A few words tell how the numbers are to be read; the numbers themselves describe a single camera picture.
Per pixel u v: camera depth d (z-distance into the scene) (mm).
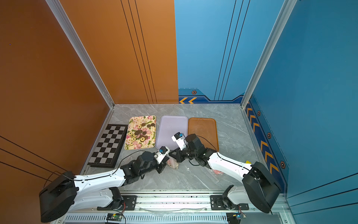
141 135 999
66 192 419
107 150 892
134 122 1087
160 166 709
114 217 721
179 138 712
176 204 751
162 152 692
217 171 813
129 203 738
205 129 1031
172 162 791
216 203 725
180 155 693
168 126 1058
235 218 707
